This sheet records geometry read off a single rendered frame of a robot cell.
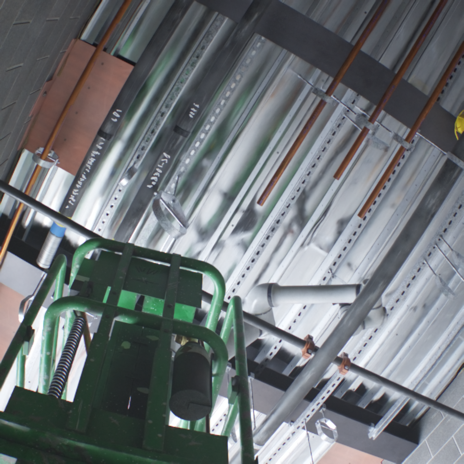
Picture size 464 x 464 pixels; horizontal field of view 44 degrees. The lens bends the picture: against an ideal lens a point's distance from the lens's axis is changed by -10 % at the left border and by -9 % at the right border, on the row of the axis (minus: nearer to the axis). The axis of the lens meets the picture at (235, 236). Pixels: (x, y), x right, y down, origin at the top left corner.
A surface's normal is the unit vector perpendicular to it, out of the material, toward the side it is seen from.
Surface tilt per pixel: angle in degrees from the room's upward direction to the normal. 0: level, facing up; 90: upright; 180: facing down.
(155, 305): 180
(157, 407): 90
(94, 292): 90
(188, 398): 180
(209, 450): 90
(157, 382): 90
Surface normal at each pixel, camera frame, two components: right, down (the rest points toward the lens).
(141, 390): 0.24, -0.91
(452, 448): -0.86, -0.47
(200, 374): 0.51, -0.81
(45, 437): 0.03, 0.36
